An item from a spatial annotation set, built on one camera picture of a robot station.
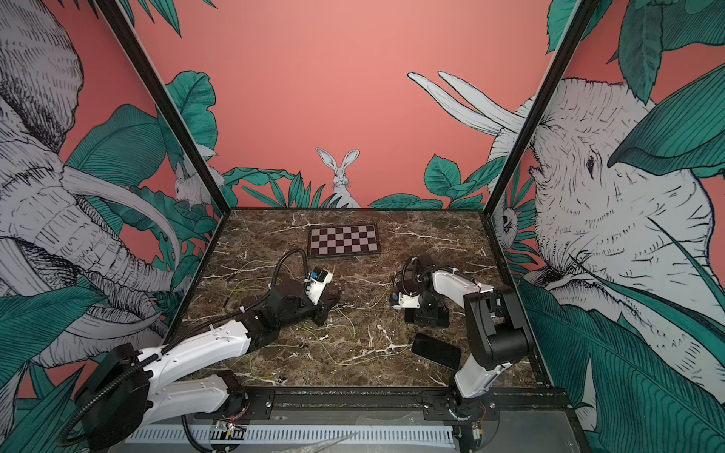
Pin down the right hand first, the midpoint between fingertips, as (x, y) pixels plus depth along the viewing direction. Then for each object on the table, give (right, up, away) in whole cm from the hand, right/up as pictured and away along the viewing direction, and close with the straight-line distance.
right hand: (424, 303), depth 93 cm
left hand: (-27, +6, -13) cm, 31 cm away
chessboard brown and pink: (-29, +21, +14) cm, 39 cm away
